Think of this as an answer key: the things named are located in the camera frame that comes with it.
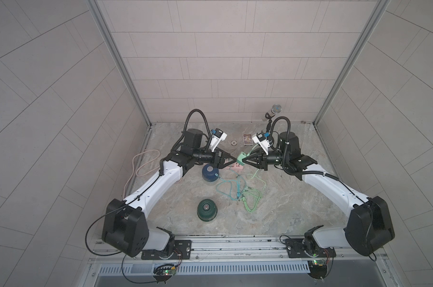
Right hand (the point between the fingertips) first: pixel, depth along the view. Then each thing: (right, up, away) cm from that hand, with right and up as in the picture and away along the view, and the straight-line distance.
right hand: (246, 160), depth 73 cm
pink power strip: (-3, -6, +21) cm, 22 cm away
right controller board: (+27, -41, -5) cm, 50 cm away
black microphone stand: (+16, +16, +26) cm, 35 cm away
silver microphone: (+16, +23, +13) cm, 31 cm away
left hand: (-5, +1, 0) cm, 5 cm away
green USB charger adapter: (-3, +1, -2) cm, 4 cm away
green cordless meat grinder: (-16, -20, 0) cm, 26 cm away
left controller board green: (-31, -40, -7) cm, 51 cm away
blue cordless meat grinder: (-16, -8, +10) cm, 20 cm away
